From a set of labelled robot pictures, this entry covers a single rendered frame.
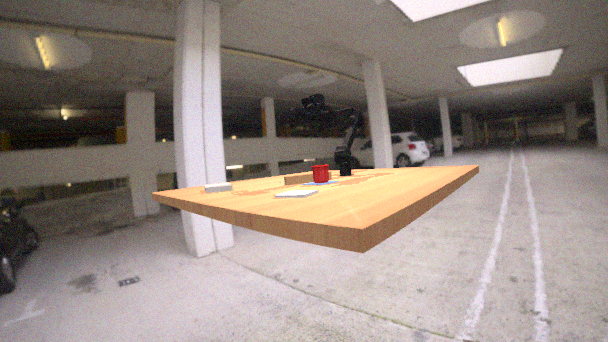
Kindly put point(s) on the red cup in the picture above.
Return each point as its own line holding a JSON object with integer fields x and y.
{"x": 320, "y": 173}

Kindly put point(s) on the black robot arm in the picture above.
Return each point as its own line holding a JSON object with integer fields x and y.
{"x": 343, "y": 152}

